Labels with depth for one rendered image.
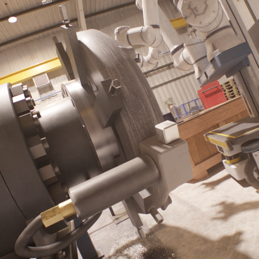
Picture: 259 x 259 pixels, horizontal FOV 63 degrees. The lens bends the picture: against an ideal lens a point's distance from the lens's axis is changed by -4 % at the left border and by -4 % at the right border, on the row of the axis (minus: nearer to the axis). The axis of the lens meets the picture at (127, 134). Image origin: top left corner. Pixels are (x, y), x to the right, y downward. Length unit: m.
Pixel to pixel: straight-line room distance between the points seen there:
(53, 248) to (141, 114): 0.37
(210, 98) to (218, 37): 3.60
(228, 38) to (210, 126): 0.90
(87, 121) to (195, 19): 0.65
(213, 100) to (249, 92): 3.16
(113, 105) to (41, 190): 0.30
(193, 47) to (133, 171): 1.31
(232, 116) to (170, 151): 1.65
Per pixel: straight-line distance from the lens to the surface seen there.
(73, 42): 0.73
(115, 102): 0.52
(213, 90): 4.77
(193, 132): 1.81
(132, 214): 0.89
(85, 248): 1.30
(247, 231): 1.02
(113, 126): 0.85
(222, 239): 1.01
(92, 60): 0.64
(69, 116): 0.76
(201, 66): 1.65
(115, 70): 0.59
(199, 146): 1.85
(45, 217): 0.50
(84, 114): 0.70
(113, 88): 0.47
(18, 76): 12.18
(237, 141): 1.12
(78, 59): 0.74
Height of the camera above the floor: 0.52
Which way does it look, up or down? 1 degrees up
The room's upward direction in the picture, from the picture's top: 23 degrees counter-clockwise
